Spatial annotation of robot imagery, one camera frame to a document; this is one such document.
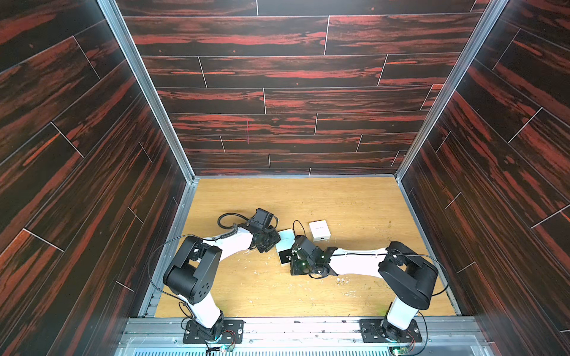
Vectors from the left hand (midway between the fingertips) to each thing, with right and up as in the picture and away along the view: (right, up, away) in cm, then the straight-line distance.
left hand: (281, 240), depth 93 cm
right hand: (+4, -10, -3) cm, 11 cm away
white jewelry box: (+17, +4, +2) cm, 18 cm away
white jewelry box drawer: (+2, -6, -5) cm, 8 cm away
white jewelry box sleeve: (+3, 0, +1) cm, 3 cm away
